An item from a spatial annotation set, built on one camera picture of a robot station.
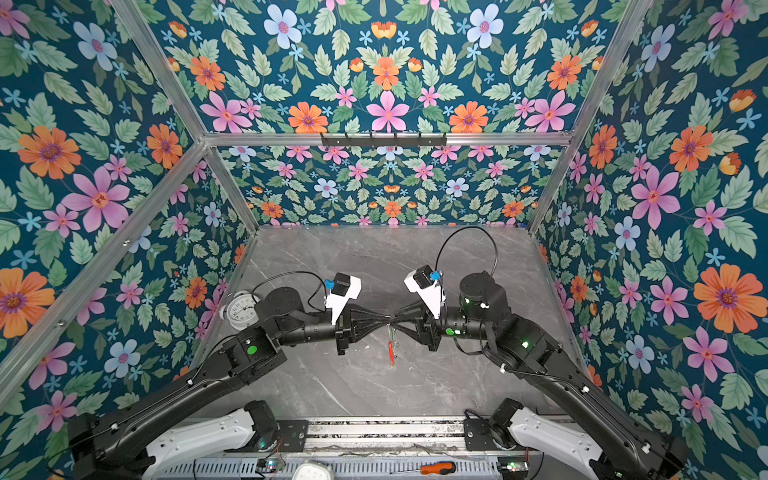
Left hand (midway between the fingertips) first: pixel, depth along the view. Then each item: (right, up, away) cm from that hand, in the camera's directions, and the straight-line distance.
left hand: (387, 321), depth 54 cm
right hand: (+1, 0, +4) cm, 4 cm away
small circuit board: (-29, -38, +16) cm, 51 cm away
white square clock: (-18, -38, +13) cm, 44 cm away
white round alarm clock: (-48, -6, +37) cm, 61 cm away
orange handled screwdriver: (+12, -37, +13) cm, 41 cm away
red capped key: (+1, -7, +5) cm, 9 cm away
